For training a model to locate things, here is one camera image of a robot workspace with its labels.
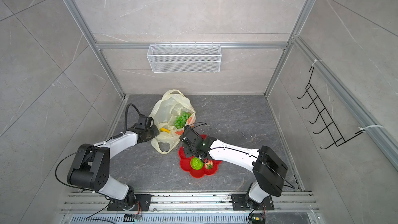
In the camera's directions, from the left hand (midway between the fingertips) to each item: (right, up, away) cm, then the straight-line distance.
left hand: (155, 128), depth 95 cm
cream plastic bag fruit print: (+9, +10, +10) cm, 16 cm away
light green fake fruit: (+26, -17, -15) cm, 34 cm away
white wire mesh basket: (+17, +45, +6) cm, 49 cm away
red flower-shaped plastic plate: (+20, -18, -13) cm, 30 cm away
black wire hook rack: (+83, +8, -27) cm, 88 cm away
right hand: (+21, -8, -12) cm, 25 cm away
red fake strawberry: (+33, -18, -14) cm, 40 cm away
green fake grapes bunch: (+15, +4, +4) cm, 16 cm away
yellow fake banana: (+4, -1, +1) cm, 5 cm away
